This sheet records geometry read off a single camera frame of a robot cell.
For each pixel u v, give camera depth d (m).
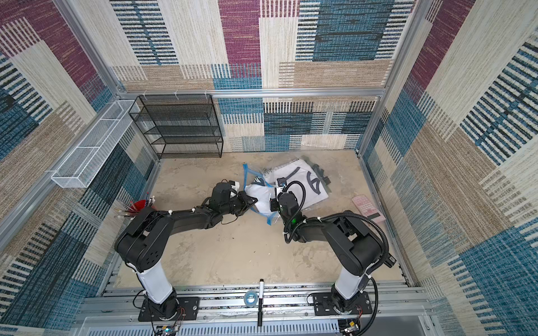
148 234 0.50
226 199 0.78
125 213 0.80
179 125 1.08
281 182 0.79
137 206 0.89
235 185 0.89
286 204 0.70
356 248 0.48
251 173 0.98
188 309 0.73
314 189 1.01
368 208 0.97
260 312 0.73
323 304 0.73
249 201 0.90
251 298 0.77
